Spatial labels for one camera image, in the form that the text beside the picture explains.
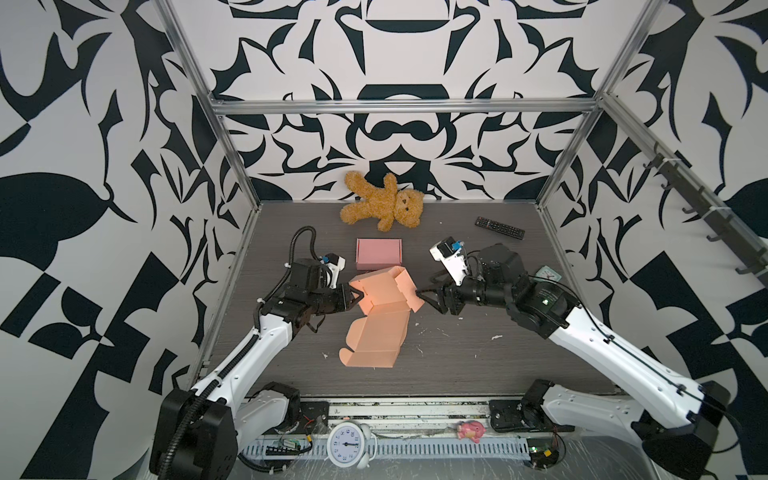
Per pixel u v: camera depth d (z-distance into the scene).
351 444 0.69
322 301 0.68
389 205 1.11
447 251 0.58
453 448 0.71
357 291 0.79
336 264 0.76
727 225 0.55
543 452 0.71
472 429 0.70
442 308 0.60
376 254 1.02
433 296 0.61
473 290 0.57
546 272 0.99
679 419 0.39
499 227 1.11
